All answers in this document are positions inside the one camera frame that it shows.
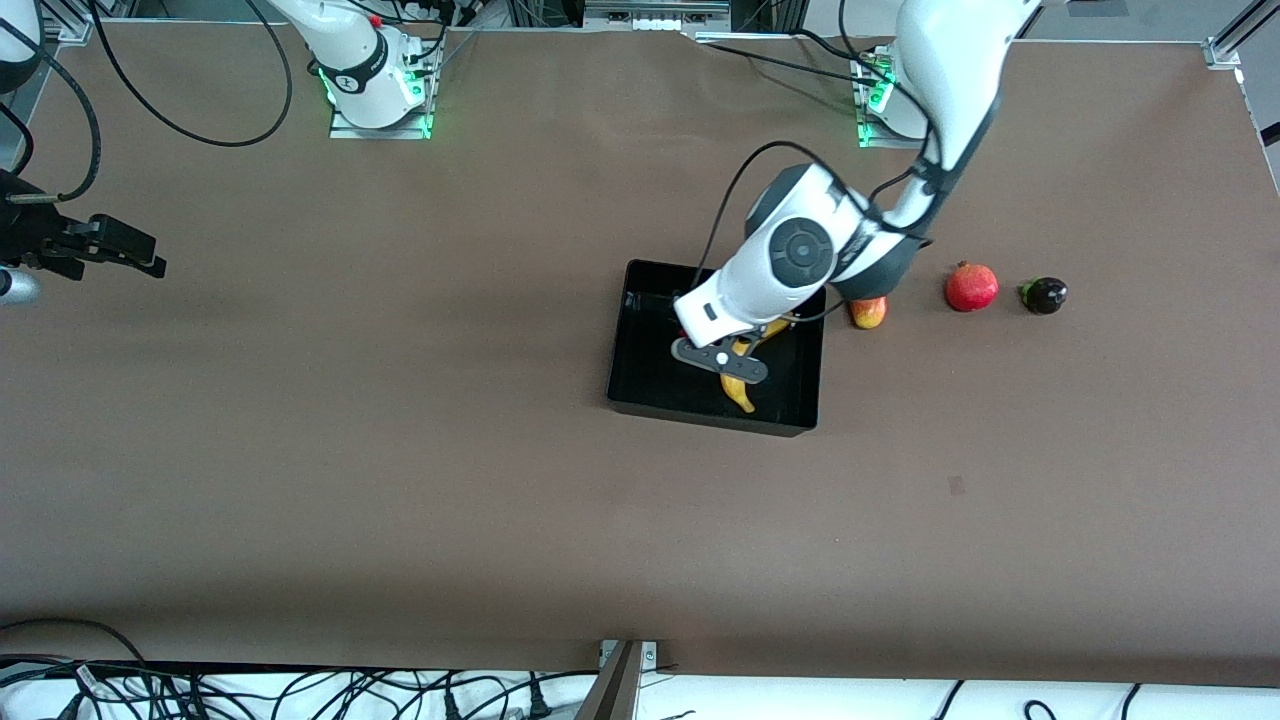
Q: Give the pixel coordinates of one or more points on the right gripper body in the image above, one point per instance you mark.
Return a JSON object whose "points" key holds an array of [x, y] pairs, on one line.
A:
{"points": [[27, 237]]}

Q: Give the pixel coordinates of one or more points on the yellow banana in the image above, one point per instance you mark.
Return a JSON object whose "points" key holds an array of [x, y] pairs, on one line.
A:
{"points": [[738, 392]]}

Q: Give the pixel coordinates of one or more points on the black plastic box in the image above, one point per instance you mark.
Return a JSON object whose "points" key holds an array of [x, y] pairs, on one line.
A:
{"points": [[660, 380]]}

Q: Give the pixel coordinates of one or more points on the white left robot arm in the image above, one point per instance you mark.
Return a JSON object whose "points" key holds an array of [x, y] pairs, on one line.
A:
{"points": [[950, 60]]}

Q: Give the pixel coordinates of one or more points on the red yellow mango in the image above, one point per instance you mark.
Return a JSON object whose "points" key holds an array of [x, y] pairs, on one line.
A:
{"points": [[868, 314]]}

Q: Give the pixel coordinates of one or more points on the red pomegranate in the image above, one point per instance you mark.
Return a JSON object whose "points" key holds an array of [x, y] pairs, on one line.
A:
{"points": [[971, 288]]}

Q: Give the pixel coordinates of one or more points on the grey power strip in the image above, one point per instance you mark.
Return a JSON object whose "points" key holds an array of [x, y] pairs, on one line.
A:
{"points": [[655, 15]]}

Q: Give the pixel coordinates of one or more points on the dark purple mangosteen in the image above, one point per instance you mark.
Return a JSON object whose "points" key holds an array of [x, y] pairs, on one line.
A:
{"points": [[1046, 296]]}

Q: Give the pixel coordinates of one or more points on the white sheet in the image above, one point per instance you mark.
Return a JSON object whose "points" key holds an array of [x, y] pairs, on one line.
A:
{"points": [[850, 700]]}

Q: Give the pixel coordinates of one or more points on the aluminium frame profile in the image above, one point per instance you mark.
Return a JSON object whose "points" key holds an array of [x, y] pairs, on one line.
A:
{"points": [[70, 30], [1225, 50]]}

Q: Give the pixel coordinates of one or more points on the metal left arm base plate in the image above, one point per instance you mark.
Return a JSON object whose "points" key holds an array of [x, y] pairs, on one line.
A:
{"points": [[870, 135]]}

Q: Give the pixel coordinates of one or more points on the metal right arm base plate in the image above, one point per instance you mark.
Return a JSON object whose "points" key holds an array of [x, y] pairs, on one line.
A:
{"points": [[345, 128]]}

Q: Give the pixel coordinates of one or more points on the metal table bracket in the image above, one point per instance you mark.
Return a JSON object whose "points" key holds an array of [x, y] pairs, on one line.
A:
{"points": [[620, 690]]}

